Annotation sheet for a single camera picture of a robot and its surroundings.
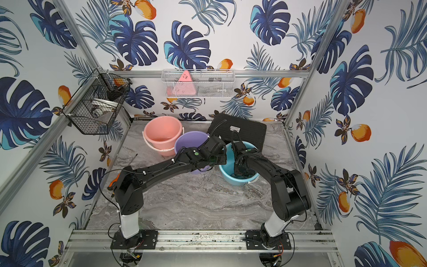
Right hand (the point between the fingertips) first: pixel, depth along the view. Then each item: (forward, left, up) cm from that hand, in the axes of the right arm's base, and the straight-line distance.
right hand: (244, 172), depth 91 cm
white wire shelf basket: (+39, +25, +30) cm, 56 cm away
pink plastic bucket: (+24, +51, +5) cm, 56 cm away
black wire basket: (+17, +71, +33) cm, 80 cm away
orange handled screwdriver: (-7, +71, -2) cm, 71 cm away
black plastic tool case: (+29, +6, +4) cm, 29 cm away
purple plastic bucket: (+15, +29, +10) cm, 34 cm away
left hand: (+2, +10, +6) cm, 12 cm away
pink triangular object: (+36, +33, +31) cm, 58 cm away
